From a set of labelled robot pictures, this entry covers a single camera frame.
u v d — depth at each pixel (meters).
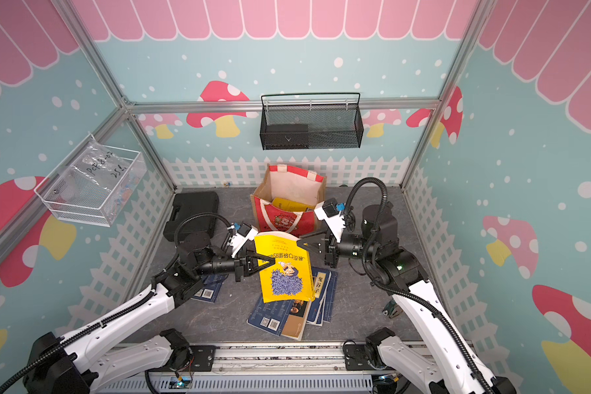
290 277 0.66
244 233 0.61
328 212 0.51
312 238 0.56
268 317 0.80
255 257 0.63
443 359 0.38
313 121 0.94
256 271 0.64
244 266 0.59
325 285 0.85
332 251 0.51
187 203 1.09
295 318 0.79
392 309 0.83
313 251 0.57
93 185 0.71
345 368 0.73
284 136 0.87
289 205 1.04
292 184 1.00
